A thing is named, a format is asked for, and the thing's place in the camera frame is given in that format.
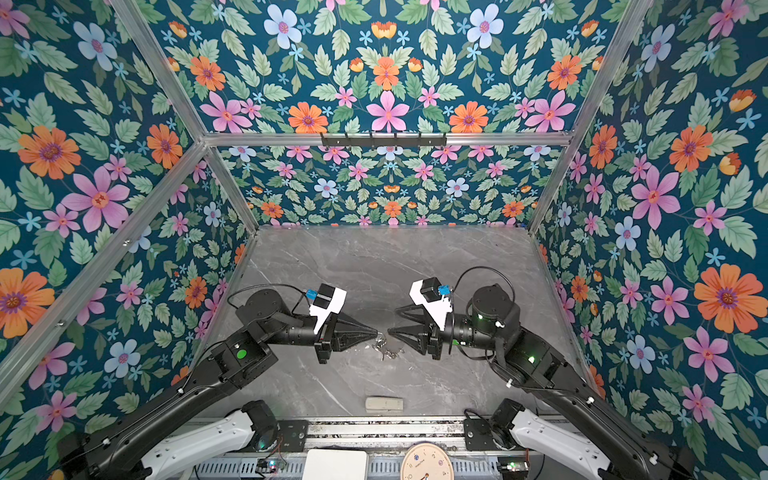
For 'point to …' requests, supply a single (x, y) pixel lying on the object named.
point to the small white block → (383, 404)
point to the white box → (336, 464)
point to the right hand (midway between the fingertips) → (395, 319)
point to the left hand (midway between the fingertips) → (372, 336)
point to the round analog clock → (428, 461)
